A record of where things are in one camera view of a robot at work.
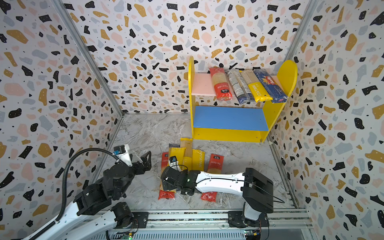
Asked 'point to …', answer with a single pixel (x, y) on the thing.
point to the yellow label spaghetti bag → (179, 153)
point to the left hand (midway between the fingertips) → (141, 152)
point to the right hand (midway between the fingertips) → (166, 177)
